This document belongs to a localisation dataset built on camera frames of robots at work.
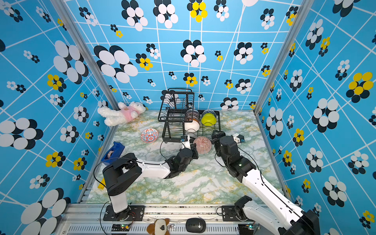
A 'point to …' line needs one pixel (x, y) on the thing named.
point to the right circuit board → (244, 229)
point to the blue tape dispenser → (113, 153)
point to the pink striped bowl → (203, 144)
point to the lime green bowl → (208, 119)
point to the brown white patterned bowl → (192, 114)
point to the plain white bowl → (192, 127)
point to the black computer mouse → (195, 225)
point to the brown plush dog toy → (159, 227)
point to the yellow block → (101, 186)
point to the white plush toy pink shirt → (125, 113)
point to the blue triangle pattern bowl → (209, 111)
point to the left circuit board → (120, 227)
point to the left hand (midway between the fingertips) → (199, 144)
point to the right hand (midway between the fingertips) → (215, 134)
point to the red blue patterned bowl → (149, 135)
